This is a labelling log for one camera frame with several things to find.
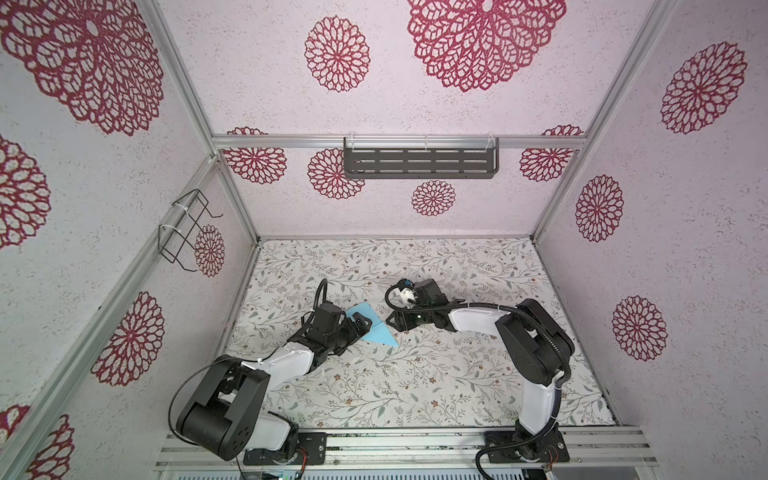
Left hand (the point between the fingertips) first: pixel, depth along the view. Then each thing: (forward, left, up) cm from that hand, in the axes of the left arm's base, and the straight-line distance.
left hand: (363, 333), depth 90 cm
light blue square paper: (+2, -4, -4) cm, 7 cm away
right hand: (+6, -9, 0) cm, 11 cm away
